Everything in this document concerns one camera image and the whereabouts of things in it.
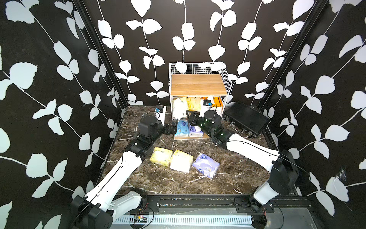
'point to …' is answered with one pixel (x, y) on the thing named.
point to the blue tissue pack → (182, 128)
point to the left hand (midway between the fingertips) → (170, 116)
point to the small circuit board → (138, 218)
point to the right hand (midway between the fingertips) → (187, 110)
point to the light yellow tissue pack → (161, 156)
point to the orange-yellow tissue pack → (181, 161)
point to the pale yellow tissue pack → (179, 107)
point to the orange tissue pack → (218, 101)
